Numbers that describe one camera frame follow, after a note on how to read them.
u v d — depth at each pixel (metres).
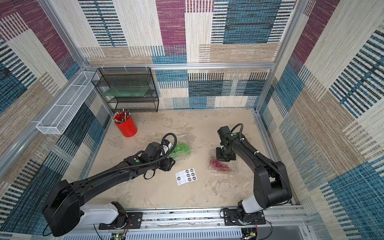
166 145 0.75
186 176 0.87
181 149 0.96
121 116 0.99
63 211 0.40
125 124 0.97
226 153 0.73
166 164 0.73
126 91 0.95
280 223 0.73
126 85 1.08
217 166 0.88
